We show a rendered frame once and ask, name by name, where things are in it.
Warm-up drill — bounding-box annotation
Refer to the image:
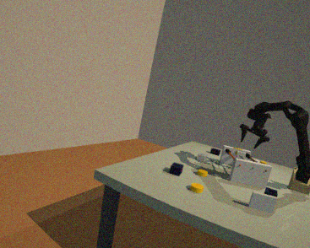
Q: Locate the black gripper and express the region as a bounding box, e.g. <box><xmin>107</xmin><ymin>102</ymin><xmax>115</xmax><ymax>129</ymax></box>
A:
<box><xmin>240</xmin><ymin>121</ymin><xmax>269</xmax><ymax>148</ymax></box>

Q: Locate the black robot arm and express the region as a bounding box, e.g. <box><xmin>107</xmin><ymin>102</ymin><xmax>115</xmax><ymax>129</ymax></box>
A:
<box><xmin>247</xmin><ymin>101</ymin><xmax>310</xmax><ymax>184</ymax></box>

